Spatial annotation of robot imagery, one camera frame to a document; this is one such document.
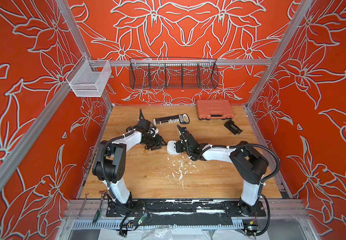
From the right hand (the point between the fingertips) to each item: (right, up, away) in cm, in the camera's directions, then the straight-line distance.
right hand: (175, 141), depth 93 cm
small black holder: (+41, +9, +11) cm, 44 cm away
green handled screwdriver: (-38, -32, -22) cm, 54 cm away
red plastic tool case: (+31, +22, +21) cm, 44 cm away
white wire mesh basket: (-56, +41, +2) cm, 69 cm away
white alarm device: (-2, -4, -1) cm, 5 cm away
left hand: (-7, -1, -2) cm, 7 cm away
